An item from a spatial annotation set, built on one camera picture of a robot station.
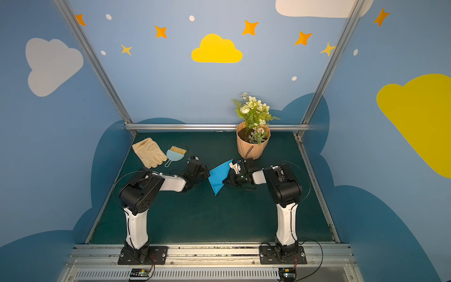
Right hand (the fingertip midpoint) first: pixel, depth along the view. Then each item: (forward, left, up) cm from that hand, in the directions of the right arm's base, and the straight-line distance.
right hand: (225, 180), depth 98 cm
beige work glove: (+17, +50, 0) cm, 53 cm away
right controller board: (-41, -30, -3) cm, 51 cm away
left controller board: (-45, +32, -1) cm, 55 cm away
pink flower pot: (+19, -14, +14) cm, 27 cm away
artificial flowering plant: (+24, -15, +28) cm, 40 cm away
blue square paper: (+4, +5, -1) cm, 6 cm away
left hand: (+7, +9, +2) cm, 11 cm away
